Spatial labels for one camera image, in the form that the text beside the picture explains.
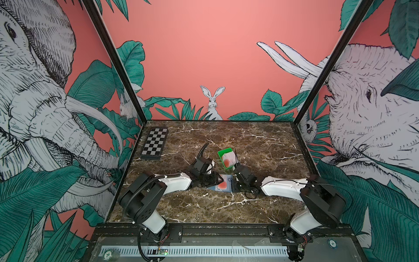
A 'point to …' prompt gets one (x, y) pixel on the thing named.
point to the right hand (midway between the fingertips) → (230, 183)
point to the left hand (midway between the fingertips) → (224, 179)
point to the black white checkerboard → (155, 143)
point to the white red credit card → (223, 185)
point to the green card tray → (221, 154)
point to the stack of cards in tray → (229, 159)
